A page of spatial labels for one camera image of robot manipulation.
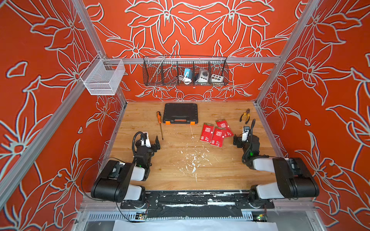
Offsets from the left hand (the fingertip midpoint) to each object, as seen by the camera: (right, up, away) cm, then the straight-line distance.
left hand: (149, 136), depth 89 cm
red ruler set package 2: (+51, +8, +16) cm, 54 cm away
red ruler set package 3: (+45, -2, +9) cm, 46 cm away
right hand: (+59, +2, +3) cm, 59 cm away
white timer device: (+35, +39, +2) cm, 52 cm away
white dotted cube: (+44, +38, +5) cm, 58 cm away
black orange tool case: (+19, +15, +17) cm, 29 cm away
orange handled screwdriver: (+3, +12, +18) cm, 22 cm away
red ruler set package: (+39, +1, +11) cm, 40 cm away
